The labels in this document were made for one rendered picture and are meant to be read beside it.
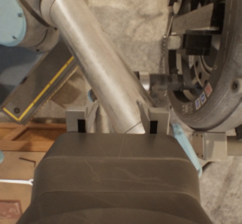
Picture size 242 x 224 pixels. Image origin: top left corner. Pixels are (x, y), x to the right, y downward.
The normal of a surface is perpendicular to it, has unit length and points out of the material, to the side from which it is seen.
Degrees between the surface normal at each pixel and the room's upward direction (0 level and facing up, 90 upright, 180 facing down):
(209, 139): 23
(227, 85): 63
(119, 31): 0
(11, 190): 0
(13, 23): 5
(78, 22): 34
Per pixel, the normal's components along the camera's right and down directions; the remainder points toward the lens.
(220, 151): 0.02, -0.12
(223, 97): -0.72, 0.49
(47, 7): -0.15, 0.70
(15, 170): 0.01, 0.27
